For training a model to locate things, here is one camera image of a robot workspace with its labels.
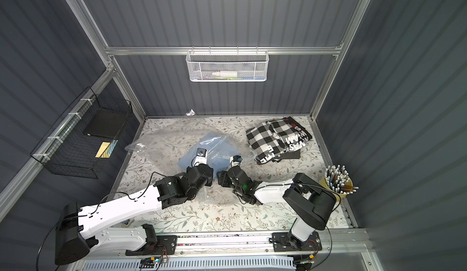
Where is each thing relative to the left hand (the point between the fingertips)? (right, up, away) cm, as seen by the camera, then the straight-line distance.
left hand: (209, 168), depth 75 cm
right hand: (+3, -6, +10) cm, 12 cm away
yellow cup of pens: (+52, -4, -3) cm, 52 cm away
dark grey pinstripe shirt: (+38, +3, +18) cm, 42 cm away
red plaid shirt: (+48, +21, +39) cm, 66 cm away
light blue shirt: (+4, +8, +2) cm, 9 cm away
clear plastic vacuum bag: (-28, +4, +28) cm, 40 cm away
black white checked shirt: (+29, +12, +19) cm, 36 cm away
